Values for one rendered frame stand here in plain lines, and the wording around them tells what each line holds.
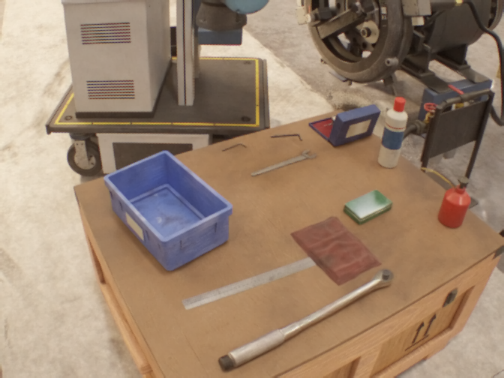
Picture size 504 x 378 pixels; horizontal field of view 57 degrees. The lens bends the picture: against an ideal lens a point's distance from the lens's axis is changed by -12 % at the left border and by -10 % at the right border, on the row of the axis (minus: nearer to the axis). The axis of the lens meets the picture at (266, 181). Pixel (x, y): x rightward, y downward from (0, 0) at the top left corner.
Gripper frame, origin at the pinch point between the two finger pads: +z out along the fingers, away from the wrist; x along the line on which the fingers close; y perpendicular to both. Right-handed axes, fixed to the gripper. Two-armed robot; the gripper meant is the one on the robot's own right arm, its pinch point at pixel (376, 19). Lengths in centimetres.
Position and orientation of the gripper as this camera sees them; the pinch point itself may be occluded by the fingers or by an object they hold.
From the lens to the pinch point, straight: 204.1
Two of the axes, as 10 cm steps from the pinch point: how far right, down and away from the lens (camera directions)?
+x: 1.8, 6.9, -7.0
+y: -9.3, 3.6, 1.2
